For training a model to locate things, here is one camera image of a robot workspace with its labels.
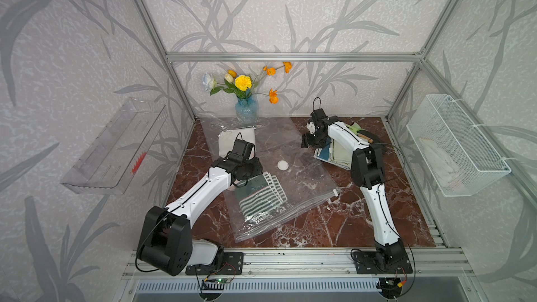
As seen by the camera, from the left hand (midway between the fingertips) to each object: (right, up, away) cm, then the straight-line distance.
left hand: (260, 168), depth 86 cm
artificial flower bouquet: (-8, +36, +6) cm, 37 cm away
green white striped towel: (0, -12, +1) cm, 12 cm away
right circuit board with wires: (+46, -39, -15) cm, 63 cm away
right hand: (+22, +9, +20) cm, 31 cm away
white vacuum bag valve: (+9, -1, +13) cm, 16 cm away
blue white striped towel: (+29, +5, +14) cm, 32 cm away
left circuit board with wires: (-12, -36, -15) cm, 41 cm away
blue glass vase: (-9, +26, +23) cm, 36 cm away
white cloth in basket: (+68, +2, -10) cm, 69 cm away
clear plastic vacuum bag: (+20, -9, +8) cm, 24 cm away
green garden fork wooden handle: (+54, +11, +22) cm, 59 cm away
